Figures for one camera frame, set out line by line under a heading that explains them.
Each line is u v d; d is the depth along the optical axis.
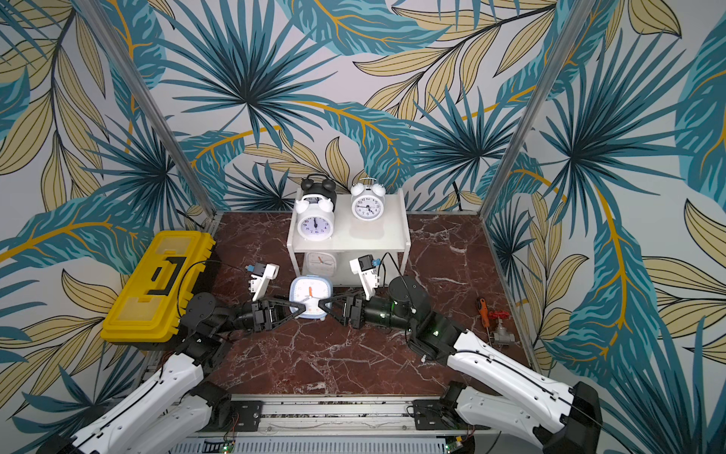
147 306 0.74
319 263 0.79
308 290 0.61
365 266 0.58
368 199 0.68
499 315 0.88
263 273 0.60
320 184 0.69
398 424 0.74
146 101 0.84
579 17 0.69
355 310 0.55
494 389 0.47
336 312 0.59
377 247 0.69
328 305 0.60
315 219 0.64
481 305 0.92
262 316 0.57
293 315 0.60
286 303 0.60
